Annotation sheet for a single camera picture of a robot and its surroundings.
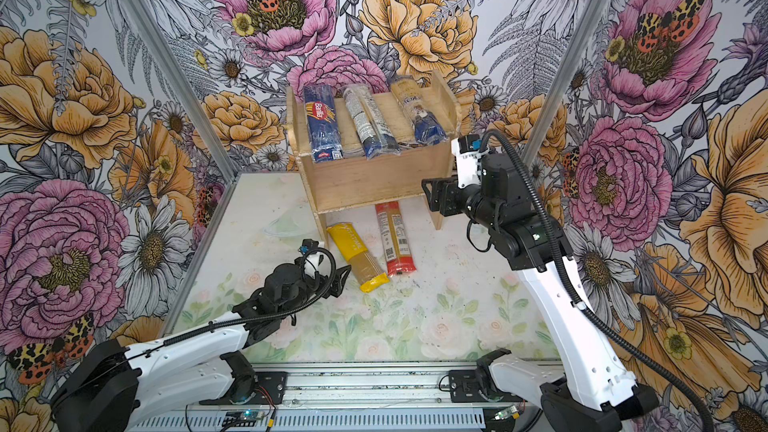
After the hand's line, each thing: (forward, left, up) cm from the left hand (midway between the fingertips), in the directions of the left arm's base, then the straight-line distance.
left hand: (336, 269), depth 83 cm
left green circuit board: (-32, +19, -11) cm, 39 cm away
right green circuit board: (-32, -42, -11) cm, 54 cm away
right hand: (+3, -25, +28) cm, 38 cm away
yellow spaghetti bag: (+6, -7, -9) cm, 13 cm away
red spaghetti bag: (+11, -17, -8) cm, 22 cm away
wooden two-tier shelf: (+27, -24, +9) cm, 37 cm away
